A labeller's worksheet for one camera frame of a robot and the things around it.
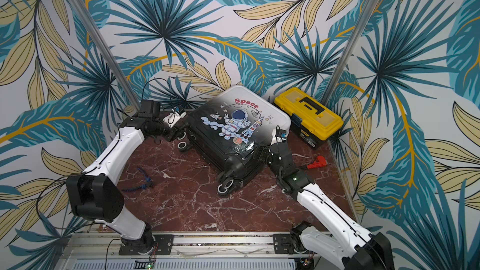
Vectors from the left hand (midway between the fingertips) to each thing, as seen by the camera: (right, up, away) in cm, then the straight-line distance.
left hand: (177, 131), depth 85 cm
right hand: (+37, -5, -7) cm, 38 cm away
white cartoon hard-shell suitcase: (+25, 0, -3) cm, 25 cm away
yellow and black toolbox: (+64, +5, +8) cm, 65 cm away
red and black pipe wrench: (+70, -16, +12) cm, 73 cm away
